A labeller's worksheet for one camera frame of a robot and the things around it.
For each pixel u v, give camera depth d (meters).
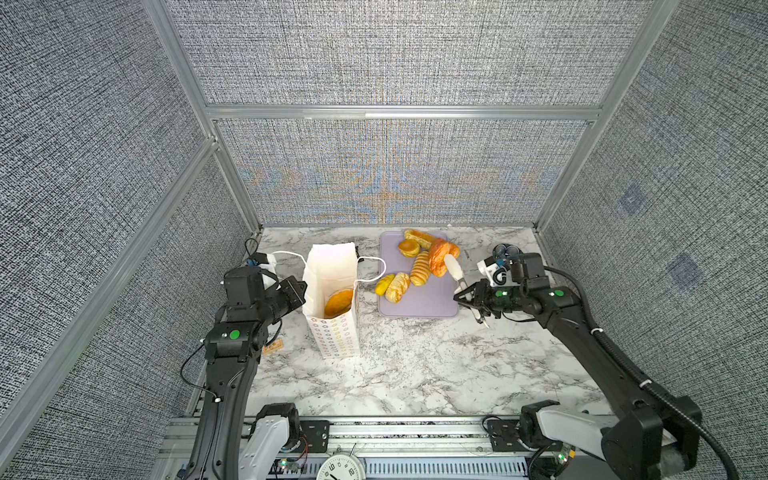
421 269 1.01
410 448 0.73
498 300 0.66
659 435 0.38
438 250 0.85
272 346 0.88
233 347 0.46
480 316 0.69
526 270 0.61
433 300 0.96
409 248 1.08
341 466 0.66
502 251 1.07
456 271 0.80
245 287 0.51
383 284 0.95
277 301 0.60
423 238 1.10
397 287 0.95
